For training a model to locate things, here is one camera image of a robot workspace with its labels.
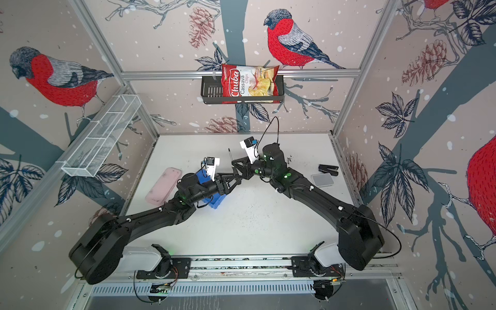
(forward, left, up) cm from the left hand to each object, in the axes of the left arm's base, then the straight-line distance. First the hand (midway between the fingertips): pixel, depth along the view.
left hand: (241, 175), depth 74 cm
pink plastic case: (+8, +41, -23) cm, 48 cm away
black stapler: (+18, -46, -23) cm, 54 cm away
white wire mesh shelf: (+13, +58, +8) cm, 60 cm away
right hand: (+4, +3, +3) cm, 6 cm away
